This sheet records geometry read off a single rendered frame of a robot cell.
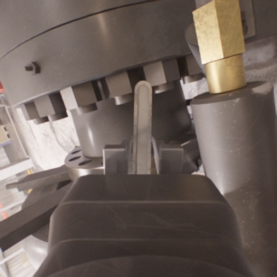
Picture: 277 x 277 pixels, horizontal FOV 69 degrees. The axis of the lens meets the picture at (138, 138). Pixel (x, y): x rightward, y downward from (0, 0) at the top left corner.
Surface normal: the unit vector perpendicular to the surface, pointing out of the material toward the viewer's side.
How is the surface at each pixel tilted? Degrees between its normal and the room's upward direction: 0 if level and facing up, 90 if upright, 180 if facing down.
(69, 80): 39
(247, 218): 27
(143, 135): 49
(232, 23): 60
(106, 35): 54
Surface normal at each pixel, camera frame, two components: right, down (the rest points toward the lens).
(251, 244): -0.38, 0.33
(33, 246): -0.61, -0.21
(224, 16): 0.17, 0.21
